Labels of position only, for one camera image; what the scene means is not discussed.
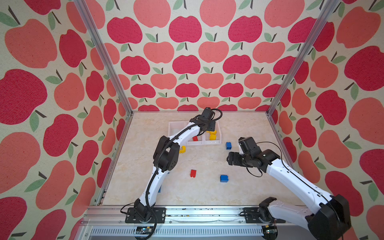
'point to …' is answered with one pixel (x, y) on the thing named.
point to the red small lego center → (193, 173)
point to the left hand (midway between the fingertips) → (213, 125)
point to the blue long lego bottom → (159, 191)
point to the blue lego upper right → (228, 145)
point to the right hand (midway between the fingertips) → (236, 158)
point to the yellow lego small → (213, 132)
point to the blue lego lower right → (224, 178)
